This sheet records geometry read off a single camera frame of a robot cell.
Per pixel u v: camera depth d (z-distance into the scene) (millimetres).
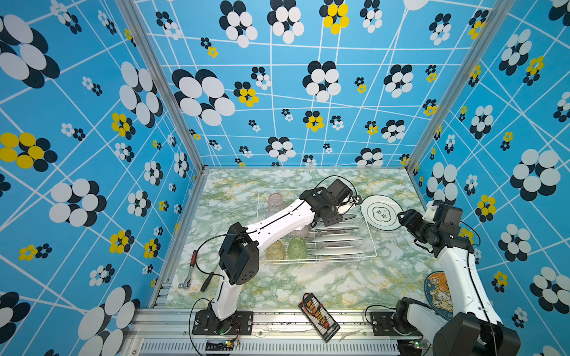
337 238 820
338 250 751
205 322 729
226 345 701
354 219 937
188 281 818
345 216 963
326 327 719
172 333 753
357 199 695
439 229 598
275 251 828
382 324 729
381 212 1017
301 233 891
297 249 850
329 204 616
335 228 754
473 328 380
